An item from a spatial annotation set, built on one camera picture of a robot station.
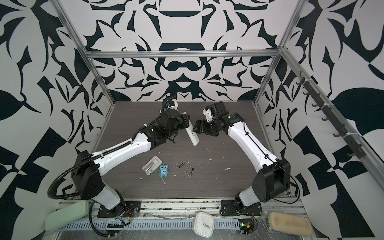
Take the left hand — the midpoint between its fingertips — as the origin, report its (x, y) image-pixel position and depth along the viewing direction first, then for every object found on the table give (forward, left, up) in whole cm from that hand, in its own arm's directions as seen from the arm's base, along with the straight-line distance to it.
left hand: (191, 113), depth 76 cm
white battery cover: (-16, +23, -27) cm, 39 cm away
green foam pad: (-40, +62, -26) cm, 78 cm away
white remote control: (-8, 0, -8) cm, 11 cm away
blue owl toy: (-19, +16, -27) cm, 37 cm away
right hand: (-5, -4, -7) cm, 10 cm away
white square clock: (-45, -5, -24) cm, 51 cm away
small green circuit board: (-46, -24, -29) cm, 59 cm away
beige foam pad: (-46, -43, -23) cm, 67 cm away
